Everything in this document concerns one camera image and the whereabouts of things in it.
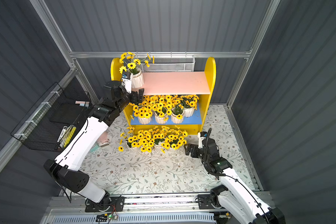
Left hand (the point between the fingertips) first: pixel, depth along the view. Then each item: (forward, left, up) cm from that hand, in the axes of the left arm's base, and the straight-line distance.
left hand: (132, 86), depth 70 cm
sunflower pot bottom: (+2, -24, -21) cm, 32 cm away
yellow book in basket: (-19, +33, -17) cm, 42 cm away
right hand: (-19, -32, -30) cm, 48 cm away
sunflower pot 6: (0, -14, -14) cm, 20 cm away
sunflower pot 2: (-12, -12, -37) cm, 41 cm away
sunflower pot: (-13, -22, -30) cm, 39 cm away
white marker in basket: (-18, +36, -15) cm, 43 cm away
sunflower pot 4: (-13, +6, -32) cm, 35 cm away
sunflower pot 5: (-4, -4, -16) cm, 17 cm away
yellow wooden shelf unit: (+2, -20, -15) cm, 25 cm away
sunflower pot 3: (-15, -4, -28) cm, 32 cm away
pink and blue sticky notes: (+5, +36, -16) cm, 40 cm away
